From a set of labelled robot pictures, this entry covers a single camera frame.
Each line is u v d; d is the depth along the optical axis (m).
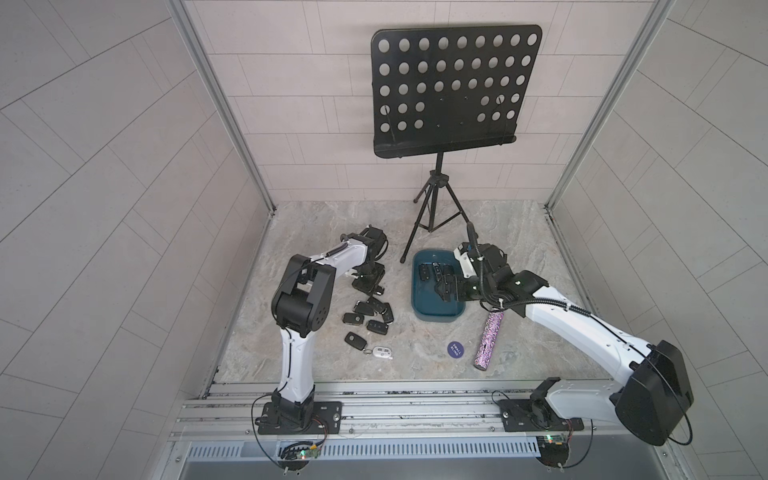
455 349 0.82
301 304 0.52
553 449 0.69
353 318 0.87
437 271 0.96
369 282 0.84
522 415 0.71
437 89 0.66
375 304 0.89
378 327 0.85
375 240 0.81
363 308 0.89
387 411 0.73
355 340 0.83
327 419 0.70
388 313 0.87
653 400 0.47
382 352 0.81
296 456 0.66
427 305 0.88
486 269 0.61
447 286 0.71
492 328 0.83
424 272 0.97
